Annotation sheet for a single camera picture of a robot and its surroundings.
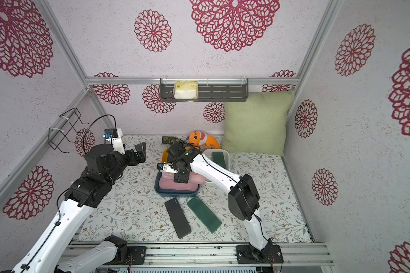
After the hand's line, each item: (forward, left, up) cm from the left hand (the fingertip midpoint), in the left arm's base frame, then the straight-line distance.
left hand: (134, 146), depth 68 cm
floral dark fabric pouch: (+32, -5, -32) cm, 46 cm away
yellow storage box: (+19, -3, -33) cm, 38 cm away
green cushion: (+28, -58, -16) cm, 67 cm away
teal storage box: (-6, -10, -32) cm, 34 cm away
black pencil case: (-18, -15, -34) cm, 41 cm away
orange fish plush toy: (+30, -27, -30) cm, 50 cm away
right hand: (+2, -15, -21) cm, 26 cm away
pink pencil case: (-1, -23, -23) cm, 32 cm away
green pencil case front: (-16, -28, -33) cm, 47 cm away
